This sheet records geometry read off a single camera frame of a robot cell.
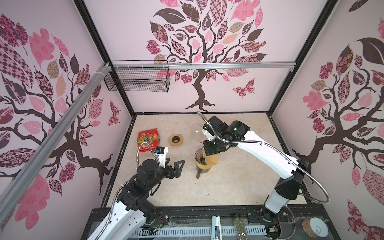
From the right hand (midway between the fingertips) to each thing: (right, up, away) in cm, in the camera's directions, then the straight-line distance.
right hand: (205, 150), depth 72 cm
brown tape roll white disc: (+49, -34, -7) cm, 60 cm away
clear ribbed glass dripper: (-3, -5, +7) cm, 9 cm away
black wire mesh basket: (-42, +45, +22) cm, 66 cm away
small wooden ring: (-19, +2, +31) cm, 36 cm away
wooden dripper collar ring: (+1, -10, +7) cm, 13 cm away
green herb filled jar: (+16, -36, -5) cm, 39 cm away
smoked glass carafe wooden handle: (-3, -14, +8) cm, 17 cm away
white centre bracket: (+5, -34, -3) cm, 35 cm away
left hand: (-14, -7, 0) cm, 15 cm away
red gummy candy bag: (-35, +5, +28) cm, 45 cm away
